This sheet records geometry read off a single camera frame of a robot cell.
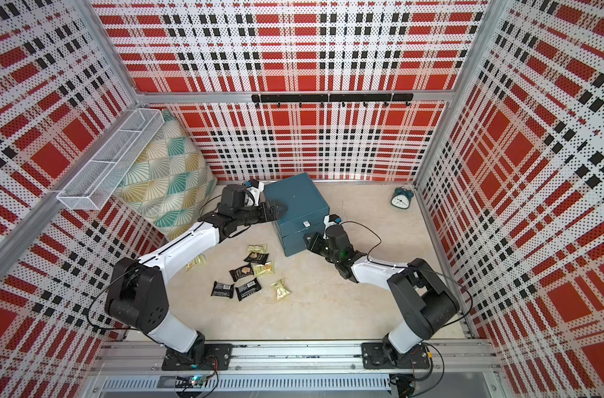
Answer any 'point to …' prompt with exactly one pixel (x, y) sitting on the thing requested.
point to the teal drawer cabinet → (306, 212)
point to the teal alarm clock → (401, 197)
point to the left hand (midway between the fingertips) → (282, 209)
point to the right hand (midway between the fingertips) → (309, 237)
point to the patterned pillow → (172, 181)
